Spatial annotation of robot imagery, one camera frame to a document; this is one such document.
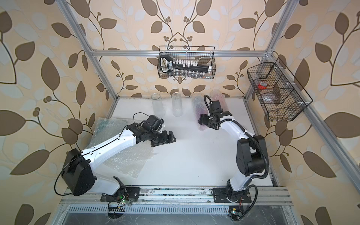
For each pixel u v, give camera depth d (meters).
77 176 0.42
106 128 0.94
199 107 1.03
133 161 0.86
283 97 0.73
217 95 1.11
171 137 0.73
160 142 0.71
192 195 0.75
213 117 0.67
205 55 0.91
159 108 1.05
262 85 0.81
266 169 0.41
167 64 0.85
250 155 0.46
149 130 0.63
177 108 1.04
